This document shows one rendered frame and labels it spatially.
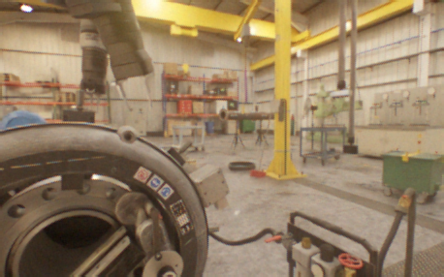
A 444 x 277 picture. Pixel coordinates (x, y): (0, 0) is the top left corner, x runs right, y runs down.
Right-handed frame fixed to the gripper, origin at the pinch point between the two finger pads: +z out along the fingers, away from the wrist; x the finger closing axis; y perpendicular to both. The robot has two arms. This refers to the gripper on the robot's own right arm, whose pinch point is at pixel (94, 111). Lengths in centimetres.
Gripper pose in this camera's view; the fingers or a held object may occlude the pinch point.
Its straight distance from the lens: 89.9
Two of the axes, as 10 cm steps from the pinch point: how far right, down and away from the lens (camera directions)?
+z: -0.6, 10.0, 0.3
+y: 3.0, 0.5, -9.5
